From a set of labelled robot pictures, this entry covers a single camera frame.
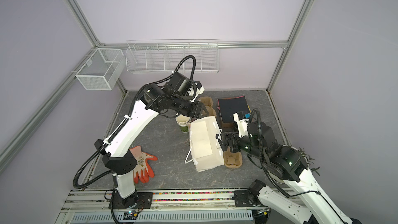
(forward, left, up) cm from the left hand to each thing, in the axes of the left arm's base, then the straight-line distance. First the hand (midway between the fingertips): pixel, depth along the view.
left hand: (204, 115), depth 64 cm
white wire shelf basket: (+55, +24, -6) cm, 60 cm away
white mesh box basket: (+45, +61, -8) cm, 76 cm away
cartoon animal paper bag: (-2, -1, -32) cm, 32 cm away
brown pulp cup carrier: (-8, -15, -32) cm, 36 cm away
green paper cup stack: (+12, +11, -22) cm, 28 cm away
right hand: (-7, -8, -3) cm, 11 cm away
